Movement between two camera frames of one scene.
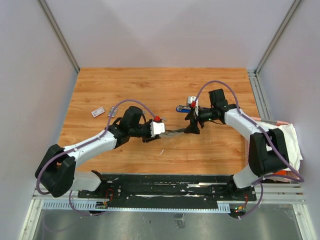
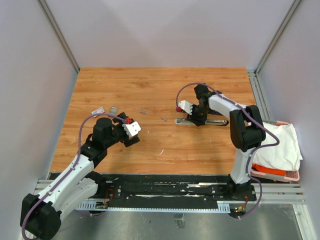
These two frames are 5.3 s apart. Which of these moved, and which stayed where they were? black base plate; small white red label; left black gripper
Moved: left black gripper
Stayed: black base plate; small white red label
